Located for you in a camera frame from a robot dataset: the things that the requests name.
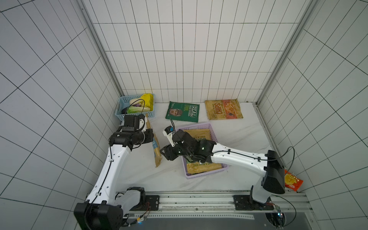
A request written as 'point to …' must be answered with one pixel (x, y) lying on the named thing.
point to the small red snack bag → (291, 181)
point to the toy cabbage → (133, 109)
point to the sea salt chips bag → (156, 147)
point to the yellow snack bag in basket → (148, 98)
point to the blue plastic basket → (123, 102)
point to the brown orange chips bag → (223, 109)
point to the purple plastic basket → (204, 126)
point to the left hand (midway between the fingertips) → (151, 138)
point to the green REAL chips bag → (182, 111)
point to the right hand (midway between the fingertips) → (158, 154)
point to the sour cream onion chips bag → (196, 167)
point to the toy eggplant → (124, 111)
